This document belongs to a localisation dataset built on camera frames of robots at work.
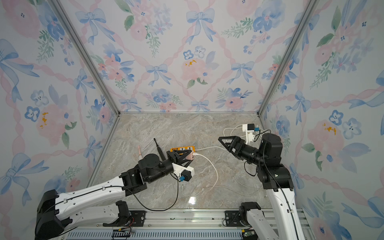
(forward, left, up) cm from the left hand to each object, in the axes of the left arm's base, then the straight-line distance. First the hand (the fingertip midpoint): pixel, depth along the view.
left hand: (189, 150), depth 65 cm
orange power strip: (+18, -1, -28) cm, 33 cm away
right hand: (+2, -14, +4) cm, 15 cm away
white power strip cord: (+31, -23, -28) cm, 48 cm away
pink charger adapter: (-3, 0, -1) cm, 3 cm away
